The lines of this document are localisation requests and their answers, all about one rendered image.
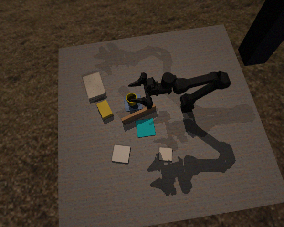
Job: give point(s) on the yellow block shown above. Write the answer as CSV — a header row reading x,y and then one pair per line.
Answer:
x,y
104,109

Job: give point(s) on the wooden flat bar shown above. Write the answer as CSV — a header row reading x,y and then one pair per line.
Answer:
x,y
137,114

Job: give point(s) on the tan flat block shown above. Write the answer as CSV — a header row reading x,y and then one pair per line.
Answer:
x,y
94,86

